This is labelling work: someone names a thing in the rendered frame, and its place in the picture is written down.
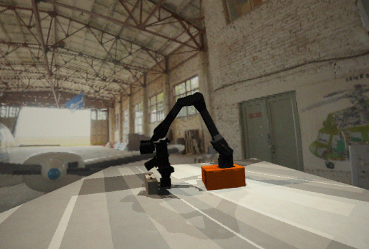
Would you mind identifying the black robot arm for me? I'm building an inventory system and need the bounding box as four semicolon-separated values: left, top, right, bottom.
140;92;235;171

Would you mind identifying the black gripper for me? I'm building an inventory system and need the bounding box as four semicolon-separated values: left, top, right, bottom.
156;152;174;185

